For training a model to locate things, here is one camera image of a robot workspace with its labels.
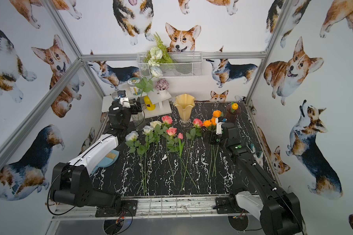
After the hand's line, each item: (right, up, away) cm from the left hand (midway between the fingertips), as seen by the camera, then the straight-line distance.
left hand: (128, 94), depth 80 cm
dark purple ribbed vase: (+60, -13, +11) cm, 62 cm away
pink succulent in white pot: (+16, +8, +17) cm, 25 cm away
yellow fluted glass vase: (+31, -4, +20) cm, 37 cm away
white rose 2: (+7, -27, +18) cm, 33 cm away
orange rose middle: (+51, -17, +25) cm, 59 cm away
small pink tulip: (+28, -31, +15) cm, 44 cm away
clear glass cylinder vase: (0, -14, +17) cm, 22 cm away
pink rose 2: (+23, -23, +17) cm, 36 cm away
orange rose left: (+47, -18, +24) cm, 55 cm away
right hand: (+46, -20, +1) cm, 50 cm away
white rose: (+8, +6, +6) cm, 12 cm away
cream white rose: (+12, -22, +22) cm, 34 cm away
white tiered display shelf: (+13, -4, +36) cm, 38 cm away
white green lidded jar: (0, +4, +12) cm, 13 cm away
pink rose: (+19, -15, +26) cm, 35 cm away
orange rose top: (+55, -10, +29) cm, 63 cm away
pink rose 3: (+40, -17, +23) cm, 49 cm away
